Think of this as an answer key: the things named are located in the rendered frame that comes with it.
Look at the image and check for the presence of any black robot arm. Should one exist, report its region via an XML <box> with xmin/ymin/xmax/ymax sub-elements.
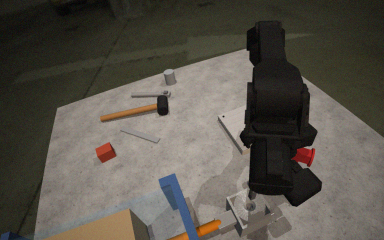
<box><xmin>244</xmin><ymin>20</ymin><xmax>318</xmax><ymax>196</ymax></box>

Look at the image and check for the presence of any dark grey cylinder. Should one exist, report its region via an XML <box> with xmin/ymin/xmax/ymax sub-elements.
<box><xmin>163</xmin><ymin>69</ymin><xmax>176</xmax><ymax>86</ymax></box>

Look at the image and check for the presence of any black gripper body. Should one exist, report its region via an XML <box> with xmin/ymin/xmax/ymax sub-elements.
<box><xmin>239</xmin><ymin>129</ymin><xmax>322</xmax><ymax>207</ymax></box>

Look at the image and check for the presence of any grey handle with square key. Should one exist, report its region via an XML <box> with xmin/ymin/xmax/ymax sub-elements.
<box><xmin>131</xmin><ymin>90</ymin><xmax>171</xmax><ymax>98</ymax></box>

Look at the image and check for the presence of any blue flat bar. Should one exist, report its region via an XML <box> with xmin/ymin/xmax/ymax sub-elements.
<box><xmin>168</xmin><ymin>174</ymin><xmax>200</xmax><ymax>240</ymax></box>

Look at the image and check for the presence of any black-headed mallet with wooden handle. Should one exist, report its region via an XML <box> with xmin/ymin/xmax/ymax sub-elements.
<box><xmin>100</xmin><ymin>95</ymin><xmax>169</xmax><ymax>122</ymax></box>

